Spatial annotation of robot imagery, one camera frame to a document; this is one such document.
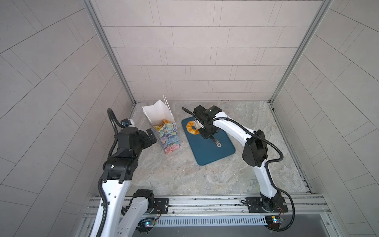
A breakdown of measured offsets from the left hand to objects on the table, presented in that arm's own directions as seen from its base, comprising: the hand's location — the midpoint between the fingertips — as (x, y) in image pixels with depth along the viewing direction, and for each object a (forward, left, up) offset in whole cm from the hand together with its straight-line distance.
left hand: (148, 132), depth 68 cm
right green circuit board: (-32, -59, -26) cm, 72 cm away
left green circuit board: (-34, -3, -22) cm, 40 cm away
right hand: (+9, -28, -19) cm, 35 cm away
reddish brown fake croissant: (+18, -2, -17) cm, 25 cm away
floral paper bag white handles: (+20, 0, -17) cm, 26 cm away
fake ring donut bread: (+14, -18, -17) cm, 29 cm away
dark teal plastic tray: (+2, -28, -25) cm, 38 cm away
